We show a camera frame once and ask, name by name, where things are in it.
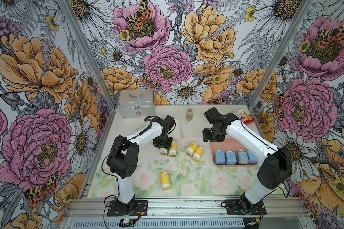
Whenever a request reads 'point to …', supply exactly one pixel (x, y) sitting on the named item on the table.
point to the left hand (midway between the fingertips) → (162, 150)
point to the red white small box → (247, 119)
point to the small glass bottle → (189, 115)
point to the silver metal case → (136, 103)
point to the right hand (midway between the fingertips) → (208, 142)
